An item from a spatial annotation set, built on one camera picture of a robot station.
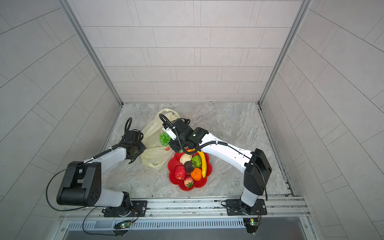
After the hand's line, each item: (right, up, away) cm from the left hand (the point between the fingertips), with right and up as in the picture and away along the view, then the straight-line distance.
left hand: (146, 145), depth 93 cm
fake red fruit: (+24, -11, -16) cm, 31 cm away
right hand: (+19, +4, -17) cm, 26 cm away
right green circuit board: (+58, -31, -25) cm, 71 cm away
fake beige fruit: (+26, -5, -11) cm, 28 cm away
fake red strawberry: (+28, -15, -19) cm, 37 cm away
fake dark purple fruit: (+28, -8, -16) cm, 33 cm away
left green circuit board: (0, -29, -28) cm, 40 cm away
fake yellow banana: (+36, -7, -13) cm, 39 cm away
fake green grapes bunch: (+16, +7, -20) cm, 27 cm away
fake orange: (+32, -12, -16) cm, 38 cm away
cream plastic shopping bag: (+8, -4, -7) cm, 11 cm away
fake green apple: (+32, -6, -12) cm, 35 cm away
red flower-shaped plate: (+19, -8, -9) cm, 22 cm away
